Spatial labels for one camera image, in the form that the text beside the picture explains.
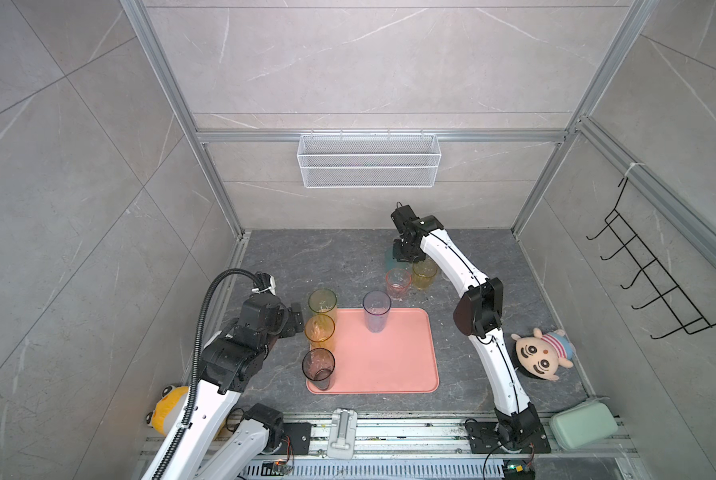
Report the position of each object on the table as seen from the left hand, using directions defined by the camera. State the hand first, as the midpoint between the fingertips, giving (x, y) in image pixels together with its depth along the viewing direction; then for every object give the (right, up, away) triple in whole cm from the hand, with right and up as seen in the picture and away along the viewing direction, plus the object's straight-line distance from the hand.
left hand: (282, 302), depth 71 cm
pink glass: (+32, +2, +28) cm, 42 cm away
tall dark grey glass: (+7, -19, +10) cm, 23 cm away
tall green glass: (+8, -2, +15) cm, 17 cm away
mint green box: (+75, -32, +2) cm, 82 cm away
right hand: (+33, +12, +29) cm, 45 cm away
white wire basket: (+22, +44, +29) cm, 57 cm away
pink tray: (+31, -19, +16) cm, 40 cm away
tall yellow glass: (+7, -10, +12) cm, 18 cm away
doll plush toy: (+69, -16, +8) cm, 71 cm away
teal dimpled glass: (+28, +9, +21) cm, 36 cm away
